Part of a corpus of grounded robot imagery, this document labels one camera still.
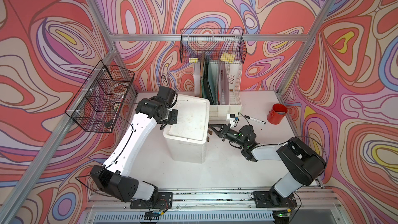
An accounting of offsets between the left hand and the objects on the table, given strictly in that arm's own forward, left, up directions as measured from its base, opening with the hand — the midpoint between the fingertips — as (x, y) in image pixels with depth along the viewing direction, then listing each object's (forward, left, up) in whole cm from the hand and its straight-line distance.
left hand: (173, 118), depth 75 cm
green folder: (+24, -19, +3) cm, 30 cm away
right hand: (-2, -18, -7) cm, 20 cm away
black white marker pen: (+15, -51, -23) cm, 58 cm away
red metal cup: (+15, -63, -17) cm, 67 cm away
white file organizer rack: (+47, -37, -17) cm, 62 cm away
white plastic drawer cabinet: (-12, -8, +1) cm, 15 cm away
